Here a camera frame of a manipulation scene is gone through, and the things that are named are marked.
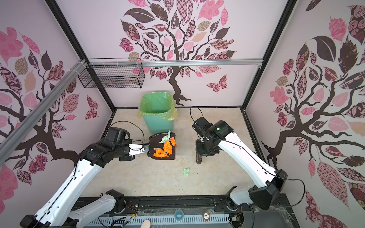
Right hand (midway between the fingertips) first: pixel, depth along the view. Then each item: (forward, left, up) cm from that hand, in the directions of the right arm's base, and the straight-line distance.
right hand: (202, 151), depth 71 cm
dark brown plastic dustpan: (+6, +25, +1) cm, 26 cm away
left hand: (+3, +36, 0) cm, 36 cm away
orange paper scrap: (0, +19, 0) cm, 19 cm away
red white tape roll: (-26, -2, -21) cm, 33 cm away
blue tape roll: (-25, +12, -21) cm, 35 cm away
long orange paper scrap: (+6, +15, 0) cm, 16 cm away
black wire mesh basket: (+53, +57, +13) cm, 79 cm away
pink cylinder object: (-28, +29, -21) cm, 46 cm away
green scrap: (-3, +9, -20) cm, 22 cm away
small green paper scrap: (+8, +19, 0) cm, 21 cm away
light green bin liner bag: (+41, +28, -6) cm, 50 cm away
